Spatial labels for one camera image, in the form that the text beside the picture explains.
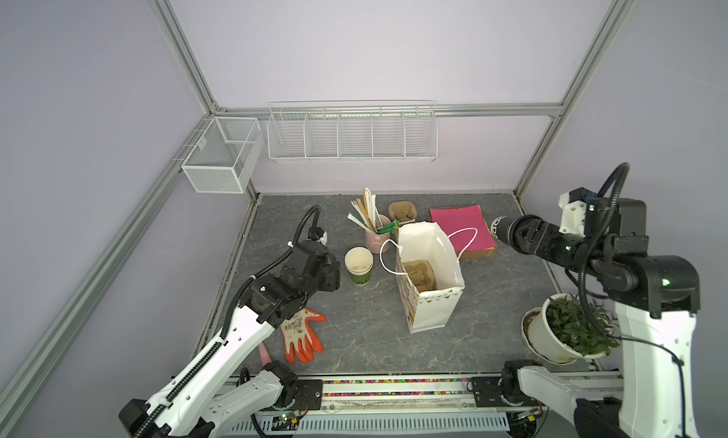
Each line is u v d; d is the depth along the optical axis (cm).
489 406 73
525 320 85
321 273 54
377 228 99
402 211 112
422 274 95
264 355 79
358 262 89
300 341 81
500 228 68
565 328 70
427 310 72
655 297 34
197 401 38
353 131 98
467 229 71
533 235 53
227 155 102
